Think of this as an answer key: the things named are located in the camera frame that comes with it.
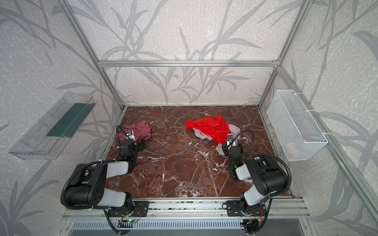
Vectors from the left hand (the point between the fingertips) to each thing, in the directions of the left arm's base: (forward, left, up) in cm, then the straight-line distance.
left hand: (137, 134), depth 93 cm
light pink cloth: (+7, -64, -4) cm, 65 cm away
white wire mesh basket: (-17, -81, +28) cm, 88 cm away
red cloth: (+5, -50, +2) cm, 50 cm away
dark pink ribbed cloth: (+5, 0, -4) cm, 6 cm away
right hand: (-1, -62, 0) cm, 62 cm away
